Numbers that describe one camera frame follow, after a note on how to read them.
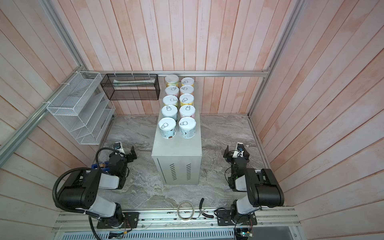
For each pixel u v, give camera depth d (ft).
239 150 2.48
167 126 2.00
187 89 2.55
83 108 2.40
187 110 2.21
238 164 2.27
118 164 2.25
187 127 1.99
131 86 3.42
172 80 2.56
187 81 2.68
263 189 1.50
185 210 2.55
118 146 2.54
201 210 2.50
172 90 2.51
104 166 2.82
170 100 2.35
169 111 2.21
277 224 2.41
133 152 2.81
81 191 1.47
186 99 2.38
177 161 3.09
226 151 2.73
